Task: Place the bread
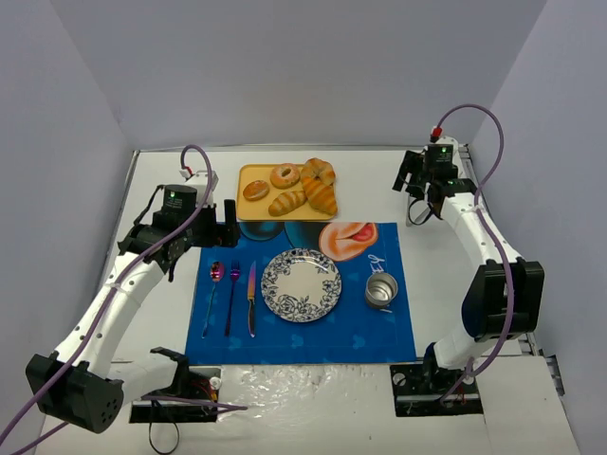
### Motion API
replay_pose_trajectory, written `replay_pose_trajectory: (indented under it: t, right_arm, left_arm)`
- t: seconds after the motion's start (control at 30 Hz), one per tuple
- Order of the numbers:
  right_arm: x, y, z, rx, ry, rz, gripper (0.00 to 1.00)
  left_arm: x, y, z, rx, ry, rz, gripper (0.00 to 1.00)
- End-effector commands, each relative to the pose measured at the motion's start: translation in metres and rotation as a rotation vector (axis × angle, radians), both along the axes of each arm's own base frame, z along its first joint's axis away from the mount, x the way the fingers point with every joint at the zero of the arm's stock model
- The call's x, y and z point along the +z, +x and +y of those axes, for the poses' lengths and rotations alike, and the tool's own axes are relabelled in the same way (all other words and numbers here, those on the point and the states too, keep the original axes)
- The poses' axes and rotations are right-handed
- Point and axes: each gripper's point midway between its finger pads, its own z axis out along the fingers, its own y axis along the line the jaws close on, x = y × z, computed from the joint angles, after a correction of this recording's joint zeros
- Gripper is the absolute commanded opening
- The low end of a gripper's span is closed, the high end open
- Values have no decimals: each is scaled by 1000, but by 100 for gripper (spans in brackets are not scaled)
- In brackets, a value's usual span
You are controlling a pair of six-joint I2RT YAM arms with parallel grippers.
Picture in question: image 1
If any small striped croissant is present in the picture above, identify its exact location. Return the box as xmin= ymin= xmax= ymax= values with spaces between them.
xmin=267 ymin=191 xmax=307 ymax=217

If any iridescent spoon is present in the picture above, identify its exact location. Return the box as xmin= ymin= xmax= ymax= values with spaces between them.
xmin=201 ymin=261 xmax=225 ymax=338

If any blue printed placemat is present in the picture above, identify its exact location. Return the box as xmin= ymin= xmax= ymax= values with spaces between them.
xmin=185 ymin=221 xmax=416 ymax=365

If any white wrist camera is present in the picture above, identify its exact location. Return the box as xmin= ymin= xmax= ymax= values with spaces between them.
xmin=180 ymin=169 xmax=219 ymax=196
xmin=430 ymin=126 xmax=459 ymax=153

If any ring bagel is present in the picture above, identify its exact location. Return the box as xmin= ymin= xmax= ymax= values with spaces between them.
xmin=269 ymin=163 xmax=300 ymax=190

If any iridescent fork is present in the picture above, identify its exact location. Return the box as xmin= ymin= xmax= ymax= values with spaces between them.
xmin=224 ymin=260 xmax=241 ymax=337

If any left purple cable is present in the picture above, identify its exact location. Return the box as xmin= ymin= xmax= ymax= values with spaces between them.
xmin=0 ymin=144 xmax=248 ymax=455

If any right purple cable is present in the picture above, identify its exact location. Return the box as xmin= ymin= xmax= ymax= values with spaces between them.
xmin=431 ymin=103 xmax=518 ymax=407

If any blue floral plate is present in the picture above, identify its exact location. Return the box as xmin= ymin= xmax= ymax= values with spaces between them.
xmin=261 ymin=248 xmax=342 ymax=323

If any glazed round bun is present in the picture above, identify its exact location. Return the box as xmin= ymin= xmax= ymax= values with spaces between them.
xmin=242 ymin=180 xmax=270 ymax=201

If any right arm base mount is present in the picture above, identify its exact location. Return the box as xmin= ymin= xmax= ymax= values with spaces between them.
xmin=390 ymin=363 xmax=484 ymax=418

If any large striped croissant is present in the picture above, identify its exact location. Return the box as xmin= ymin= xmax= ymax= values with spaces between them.
xmin=302 ymin=177 xmax=338 ymax=216

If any purple cable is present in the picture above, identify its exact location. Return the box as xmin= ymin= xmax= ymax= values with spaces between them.
xmin=0 ymin=144 xmax=248 ymax=455
xmin=431 ymin=103 xmax=518 ymax=407

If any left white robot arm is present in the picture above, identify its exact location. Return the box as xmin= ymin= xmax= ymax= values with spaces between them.
xmin=26 ymin=185 xmax=240 ymax=433

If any twisted brown bread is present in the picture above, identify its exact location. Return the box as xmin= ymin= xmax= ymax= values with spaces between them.
xmin=300 ymin=157 xmax=336 ymax=186

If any metal cup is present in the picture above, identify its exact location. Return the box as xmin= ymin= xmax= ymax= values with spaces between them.
xmin=364 ymin=272 xmax=398 ymax=310

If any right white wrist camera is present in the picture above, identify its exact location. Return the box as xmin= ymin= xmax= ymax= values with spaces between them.
xmin=430 ymin=126 xmax=459 ymax=153

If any iridescent knife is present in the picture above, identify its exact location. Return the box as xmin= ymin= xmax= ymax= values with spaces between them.
xmin=247 ymin=262 xmax=256 ymax=337

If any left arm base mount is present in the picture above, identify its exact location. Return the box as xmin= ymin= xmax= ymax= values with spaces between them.
xmin=128 ymin=367 xmax=221 ymax=424

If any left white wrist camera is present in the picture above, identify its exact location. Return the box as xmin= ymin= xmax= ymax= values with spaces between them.
xmin=180 ymin=169 xmax=219 ymax=196

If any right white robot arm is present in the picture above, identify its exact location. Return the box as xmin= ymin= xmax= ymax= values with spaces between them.
xmin=393 ymin=144 xmax=544 ymax=377

